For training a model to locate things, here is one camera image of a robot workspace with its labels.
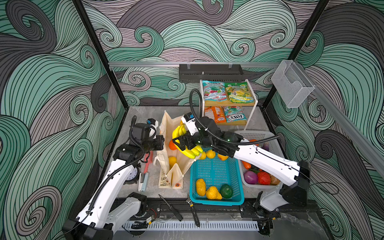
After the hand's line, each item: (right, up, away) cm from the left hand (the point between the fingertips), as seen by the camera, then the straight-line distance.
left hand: (164, 138), depth 74 cm
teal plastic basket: (+28, -26, +9) cm, 39 cm away
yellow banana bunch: (+14, -5, -11) cm, 19 cm away
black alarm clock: (-18, -22, +7) cm, 29 cm away
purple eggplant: (+59, -7, +14) cm, 61 cm away
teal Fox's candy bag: (+41, +13, +17) cm, 46 cm away
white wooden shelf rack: (+33, +19, +3) cm, 38 cm away
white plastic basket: (+64, -7, +12) cm, 65 cm away
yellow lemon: (+21, -13, +14) cm, 28 cm away
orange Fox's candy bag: (+32, +13, +17) cm, 39 cm away
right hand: (+8, +1, -7) cm, 11 cm away
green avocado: (+32, -27, 0) cm, 42 cm away
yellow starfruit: (+19, -26, +2) cm, 32 cm away
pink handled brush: (-13, -23, +7) cm, 27 cm away
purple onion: (+46, -21, +3) cm, 50 cm away
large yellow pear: (+25, -28, 0) cm, 38 cm away
